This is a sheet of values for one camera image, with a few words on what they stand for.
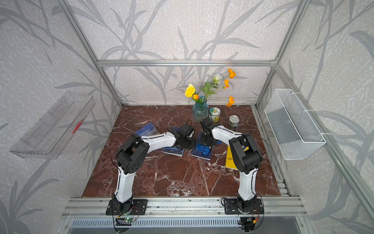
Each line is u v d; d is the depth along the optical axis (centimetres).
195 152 94
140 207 73
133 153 55
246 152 53
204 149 91
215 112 105
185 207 75
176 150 93
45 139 64
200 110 105
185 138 80
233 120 105
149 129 104
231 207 73
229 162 89
